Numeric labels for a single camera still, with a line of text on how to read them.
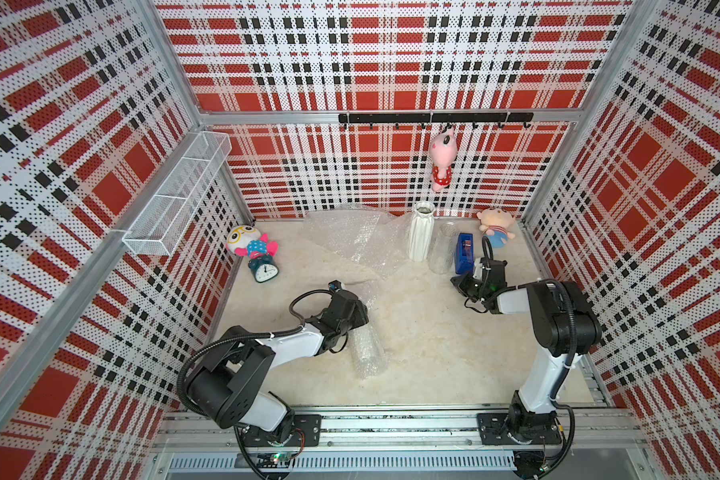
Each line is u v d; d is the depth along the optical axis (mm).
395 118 884
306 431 738
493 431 718
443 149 909
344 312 703
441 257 1041
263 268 1003
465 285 906
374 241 1082
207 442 725
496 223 1117
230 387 432
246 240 1069
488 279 806
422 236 978
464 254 1039
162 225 924
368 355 801
